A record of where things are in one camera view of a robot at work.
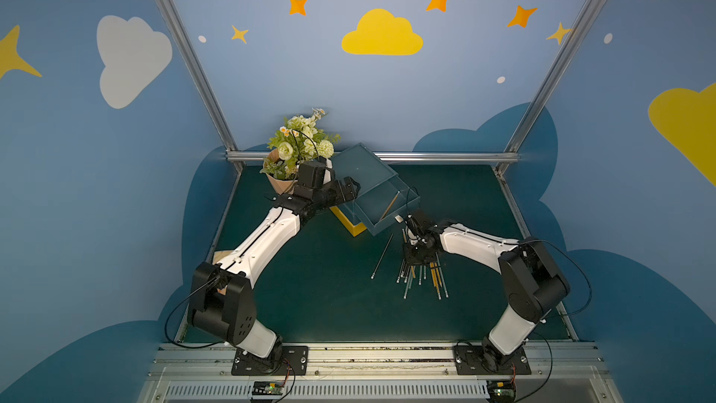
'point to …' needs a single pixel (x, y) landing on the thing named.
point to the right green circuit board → (502, 391)
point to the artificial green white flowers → (296, 141)
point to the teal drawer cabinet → (364, 168)
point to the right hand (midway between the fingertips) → (411, 257)
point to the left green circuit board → (268, 388)
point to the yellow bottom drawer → (352, 229)
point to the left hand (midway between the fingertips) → (349, 186)
